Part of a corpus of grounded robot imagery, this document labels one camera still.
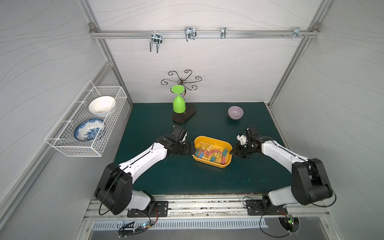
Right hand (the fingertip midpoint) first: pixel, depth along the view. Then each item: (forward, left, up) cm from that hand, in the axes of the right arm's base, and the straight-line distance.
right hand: (231, 152), depth 88 cm
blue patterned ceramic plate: (-7, +68, +29) cm, 74 cm away
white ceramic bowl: (+10, +72, +27) cm, 77 cm away
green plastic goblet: (+22, +33, +19) cm, 44 cm away
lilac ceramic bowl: (+35, -7, -3) cm, 35 cm away
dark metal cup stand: (+36, +28, -2) cm, 45 cm away
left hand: (-3, +25, +5) cm, 25 cm away
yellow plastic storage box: (+1, +11, -3) cm, 11 cm away
